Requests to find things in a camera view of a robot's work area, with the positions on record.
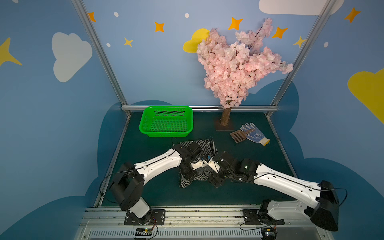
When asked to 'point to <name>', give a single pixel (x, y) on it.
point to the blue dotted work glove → (254, 136)
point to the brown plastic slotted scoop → (239, 136)
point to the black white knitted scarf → (203, 172)
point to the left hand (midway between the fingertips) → (192, 175)
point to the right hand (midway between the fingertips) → (214, 170)
